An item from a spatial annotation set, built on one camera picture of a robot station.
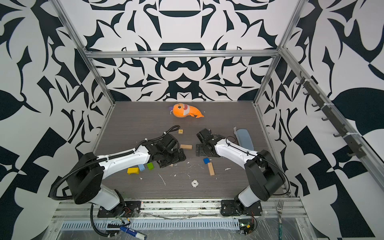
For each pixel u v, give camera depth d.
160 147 0.66
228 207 0.74
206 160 0.91
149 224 0.65
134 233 0.67
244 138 0.99
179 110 1.05
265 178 0.44
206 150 0.65
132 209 0.74
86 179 0.43
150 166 0.87
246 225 0.71
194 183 0.82
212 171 0.85
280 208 0.74
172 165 0.87
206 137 0.71
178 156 0.76
